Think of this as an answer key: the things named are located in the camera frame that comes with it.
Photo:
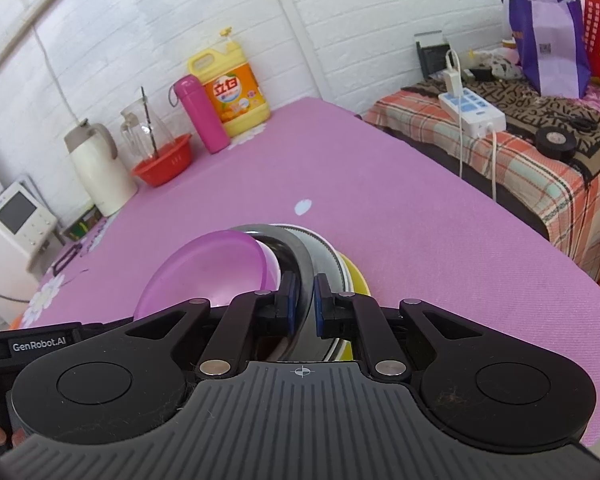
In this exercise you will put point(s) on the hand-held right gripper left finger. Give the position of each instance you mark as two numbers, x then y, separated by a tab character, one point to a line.
289	305

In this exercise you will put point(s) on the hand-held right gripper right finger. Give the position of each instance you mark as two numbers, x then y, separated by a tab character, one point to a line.
321	305

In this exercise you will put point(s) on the white plate with patterned rim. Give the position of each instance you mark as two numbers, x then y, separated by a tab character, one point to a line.
330	265

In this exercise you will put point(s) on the yellow plastic plate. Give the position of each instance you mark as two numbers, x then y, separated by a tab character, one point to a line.
357	280

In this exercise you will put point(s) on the stainless steel bowl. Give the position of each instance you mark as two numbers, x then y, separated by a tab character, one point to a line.
300	255

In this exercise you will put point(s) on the purple plastic bowl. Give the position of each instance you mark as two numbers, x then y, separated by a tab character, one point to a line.
205	270

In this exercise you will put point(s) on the white appliance with screen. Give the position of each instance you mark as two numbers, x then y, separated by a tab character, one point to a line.
10	245

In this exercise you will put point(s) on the pink floral tablecloth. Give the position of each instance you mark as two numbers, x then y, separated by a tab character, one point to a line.
380	200

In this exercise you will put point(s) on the cream thermal carafe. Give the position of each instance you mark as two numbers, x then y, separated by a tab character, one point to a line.
102	175

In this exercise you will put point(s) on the red plastic basket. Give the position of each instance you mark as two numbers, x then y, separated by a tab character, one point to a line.
165	167

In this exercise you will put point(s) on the pink thermos bottle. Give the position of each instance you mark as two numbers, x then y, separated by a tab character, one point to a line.
202	115

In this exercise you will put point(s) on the yellow detergent bottle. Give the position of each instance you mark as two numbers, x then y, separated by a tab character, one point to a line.
235	100

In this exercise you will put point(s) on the glass pitcher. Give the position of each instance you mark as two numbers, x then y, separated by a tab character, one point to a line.
137	135

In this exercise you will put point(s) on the dark stirring stick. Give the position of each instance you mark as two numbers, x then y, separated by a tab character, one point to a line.
147	120

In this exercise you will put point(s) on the white power strip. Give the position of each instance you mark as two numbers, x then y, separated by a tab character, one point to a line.
472	110

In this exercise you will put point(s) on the orange plaid blanket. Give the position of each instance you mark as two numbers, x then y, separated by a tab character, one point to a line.
530	170

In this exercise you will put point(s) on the white charger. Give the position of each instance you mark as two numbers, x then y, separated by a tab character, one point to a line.
451	82

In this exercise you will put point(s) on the white vertical pipe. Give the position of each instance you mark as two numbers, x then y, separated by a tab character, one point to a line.
300	35

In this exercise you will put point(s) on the black box device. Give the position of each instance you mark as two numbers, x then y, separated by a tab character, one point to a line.
435	57

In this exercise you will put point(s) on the black tape roll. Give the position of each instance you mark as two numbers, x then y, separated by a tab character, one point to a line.
555	152

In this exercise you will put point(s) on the leopard print cloth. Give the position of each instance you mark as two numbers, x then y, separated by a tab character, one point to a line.
530	105

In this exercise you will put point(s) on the white patterned pouch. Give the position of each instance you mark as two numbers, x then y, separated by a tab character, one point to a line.
505	62

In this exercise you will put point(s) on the purple gift bag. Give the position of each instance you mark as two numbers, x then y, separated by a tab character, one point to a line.
550	45

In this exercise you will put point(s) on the black frame holder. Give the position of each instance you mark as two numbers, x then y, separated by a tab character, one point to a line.
60	266

